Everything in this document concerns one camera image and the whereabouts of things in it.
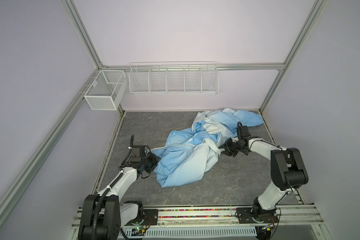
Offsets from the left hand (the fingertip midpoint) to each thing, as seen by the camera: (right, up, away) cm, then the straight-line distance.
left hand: (161, 159), depth 87 cm
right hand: (+36, +5, +7) cm, 37 cm away
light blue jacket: (+16, +2, +9) cm, 19 cm away
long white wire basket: (+6, +51, +10) cm, 53 cm away
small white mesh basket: (-38, +43, +10) cm, 59 cm away
